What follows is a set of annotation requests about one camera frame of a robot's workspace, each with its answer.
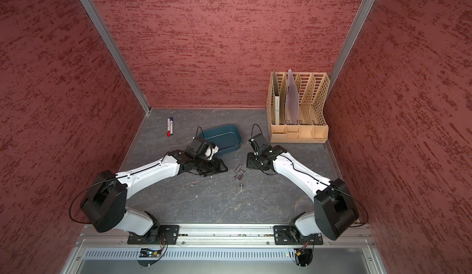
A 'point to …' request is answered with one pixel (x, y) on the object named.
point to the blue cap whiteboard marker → (171, 126)
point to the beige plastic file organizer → (312, 127)
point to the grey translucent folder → (292, 102)
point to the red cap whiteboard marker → (168, 131)
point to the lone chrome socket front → (241, 185)
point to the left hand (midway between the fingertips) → (222, 174)
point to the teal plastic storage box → (227, 137)
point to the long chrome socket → (238, 168)
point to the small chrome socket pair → (238, 176)
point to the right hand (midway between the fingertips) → (251, 166)
